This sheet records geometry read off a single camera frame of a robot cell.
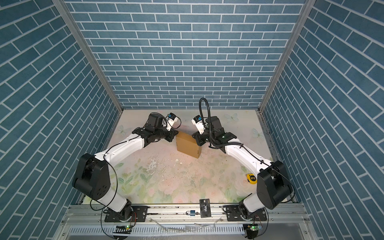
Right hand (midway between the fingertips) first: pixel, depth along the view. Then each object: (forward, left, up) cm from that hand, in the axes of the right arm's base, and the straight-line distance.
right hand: (191, 134), depth 83 cm
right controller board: (-39, -33, -22) cm, 56 cm away
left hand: (+3, +9, -3) cm, 10 cm away
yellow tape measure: (-15, -35, -19) cm, 43 cm away
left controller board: (-44, +30, -22) cm, 58 cm away
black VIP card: (-32, -10, -20) cm, 39 cm away
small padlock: (-35, -3, -19) cm, 40 cm away
